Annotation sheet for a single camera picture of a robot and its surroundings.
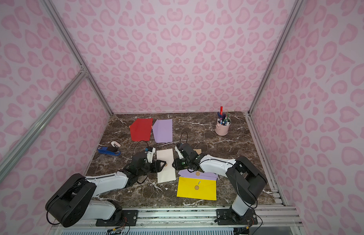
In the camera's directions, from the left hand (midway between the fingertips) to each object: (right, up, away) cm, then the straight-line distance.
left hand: (163, 161), depth 88 cm
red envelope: (-21, +18, +22) cm, 36 cm away
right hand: (+6, -2, -2) cm, 7 cm away
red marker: (+37, +32, +12) cm, 50 cm away
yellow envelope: (+20, -14, -6) cm, 25 cm away
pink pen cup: (+38, +21, +10) cm, 44 cm away
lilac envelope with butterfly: (-4, +18, +22) cm, 28 cm away
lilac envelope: (+20, -8, 0) cm, 22 cm away
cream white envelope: (+2, -7, 0) cm, 8 cm away
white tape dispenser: (-35, +9, +11) cm, 37 cm away
